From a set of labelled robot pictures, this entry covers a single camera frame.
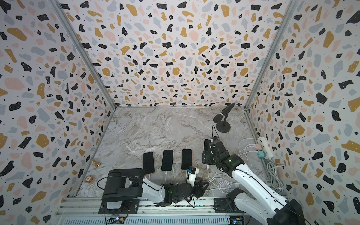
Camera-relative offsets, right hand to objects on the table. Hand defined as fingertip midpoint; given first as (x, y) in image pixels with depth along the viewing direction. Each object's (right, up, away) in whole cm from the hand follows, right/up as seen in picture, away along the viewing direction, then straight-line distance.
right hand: (207, 155), depth 82 cm
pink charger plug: (+38, +2, +15) cm, 41 cm away
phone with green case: (-25, -6, +10) cm, 27 cm away
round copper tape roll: (-67, -13, -3) cm, 68 cm away
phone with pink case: (-37, -7, +8) cm, 39 cm away
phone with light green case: (0, +7, +2) cm, 7 cm away
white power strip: (+42, +2, +13) cm, 44 cm away
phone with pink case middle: (-12, -4, +8) cm, 15 cm away
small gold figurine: (-69, -7, +6) cm, 69 cm away
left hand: (0, -13, -7) cm, 15 cm away
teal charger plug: (+38, -2, +11) cm, 40 cm away
